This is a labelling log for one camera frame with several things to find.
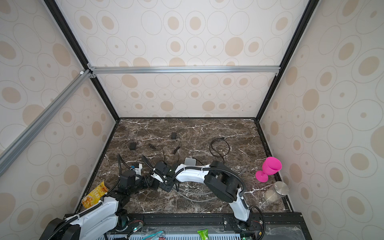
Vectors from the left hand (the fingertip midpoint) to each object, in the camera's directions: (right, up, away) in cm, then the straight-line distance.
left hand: (157, 175), depth 87 cm
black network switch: (-1, -4, -2) cm, 5 cm away
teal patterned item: (+5, -23, -18) cm, 29 cm away
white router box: (+19, +6, +8) cm, 21 cm away
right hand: (+5, -5, 0) cm, 7 cm away
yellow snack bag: (-31, -8, -9) cm, 33 cm away
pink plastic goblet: (+61, +8, -11) cm, 62 cm away
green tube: (+26, -22, -18) cm, 38 cm away
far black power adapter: (+6, +23, +23) cm, 33 cm away
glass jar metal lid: (+63, -2, -15) cm, 65 cm away
